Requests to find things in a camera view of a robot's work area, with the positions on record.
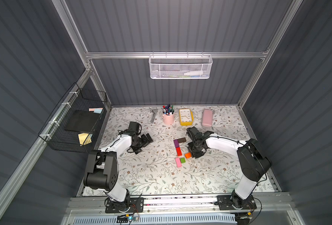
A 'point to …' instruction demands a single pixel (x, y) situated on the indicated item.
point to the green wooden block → (183, 160)
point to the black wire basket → (53, 131)
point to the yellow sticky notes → (85, 138)
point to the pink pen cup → (168, 114)
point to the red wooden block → (179, 151)
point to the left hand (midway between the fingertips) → (150, 144)
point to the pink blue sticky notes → (96, 110)
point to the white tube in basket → (199, 72)
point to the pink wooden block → (178, 162)
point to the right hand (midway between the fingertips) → (187, 153)
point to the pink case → (207, 117)
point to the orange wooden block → (188, 155)
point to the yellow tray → (186, 116)
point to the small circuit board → (127, 218)
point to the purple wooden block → (176, 143)
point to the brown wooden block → (182, 140)
